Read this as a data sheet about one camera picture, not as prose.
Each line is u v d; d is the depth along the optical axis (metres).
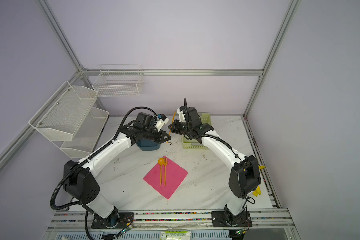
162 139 0.70
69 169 0.44
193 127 0.63
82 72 0.91
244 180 0.45
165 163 0.93
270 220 0.75
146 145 0.98
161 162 0.93
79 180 0.43
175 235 0.66
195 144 0.98
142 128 0.64
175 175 0.89
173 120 0.79
